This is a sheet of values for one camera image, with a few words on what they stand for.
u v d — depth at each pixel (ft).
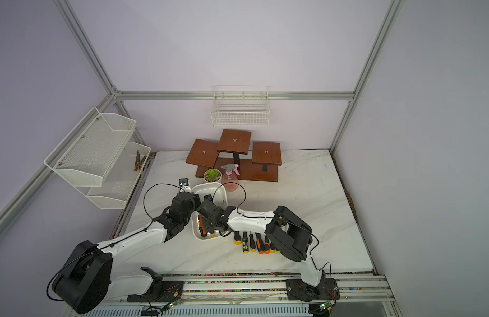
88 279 1.35
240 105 3.14
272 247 2.70
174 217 2.17
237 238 2.81
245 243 2.75
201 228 2.81
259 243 2.74
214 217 2.21
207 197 2.64
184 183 2.44
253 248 2.71
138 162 3.21
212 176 3.21
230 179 3.21
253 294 2.40
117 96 3.04
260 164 3.15
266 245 2.75
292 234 1.63
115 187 2.97
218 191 2.69
